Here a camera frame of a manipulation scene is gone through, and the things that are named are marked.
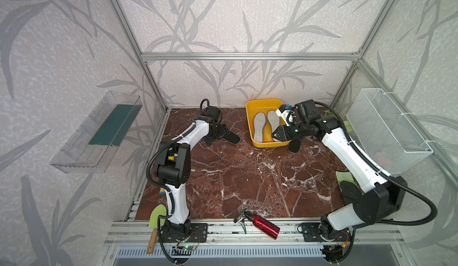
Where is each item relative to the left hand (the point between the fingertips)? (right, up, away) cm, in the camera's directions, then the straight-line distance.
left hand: (222, 135), depth 97 cm
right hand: (+25, +3, -19) cm, 31 cm away
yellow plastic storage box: (+21, +19, +23) cm, 37 cm away
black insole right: (+41, -6, +6) cm, 42 cm away
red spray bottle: (+18, -35, -23) cm, 45 cm away
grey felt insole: (+21, +9, +15) cm, 27 cm away
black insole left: (+5, -2, +8) cm, 10 cm away
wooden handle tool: (-26, -41, -26) cm, 55 cm away
